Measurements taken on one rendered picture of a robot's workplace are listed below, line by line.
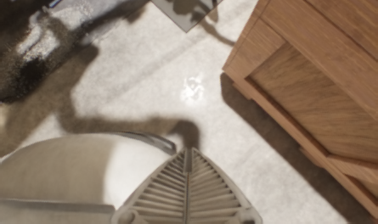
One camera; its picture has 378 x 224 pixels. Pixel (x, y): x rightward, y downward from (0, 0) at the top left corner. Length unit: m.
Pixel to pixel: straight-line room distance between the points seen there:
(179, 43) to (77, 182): 0.58
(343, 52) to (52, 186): 0.49
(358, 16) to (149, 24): 0.67
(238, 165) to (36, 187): 0.57
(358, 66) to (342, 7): 0.09
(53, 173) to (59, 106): 0.53
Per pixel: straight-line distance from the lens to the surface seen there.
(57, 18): 1.00
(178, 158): 0.16
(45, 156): 0.36
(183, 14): 0.76
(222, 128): 0.60
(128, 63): 0.70
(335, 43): 0.30
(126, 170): 0.28
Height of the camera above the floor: 0.58
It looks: 83 degrees down
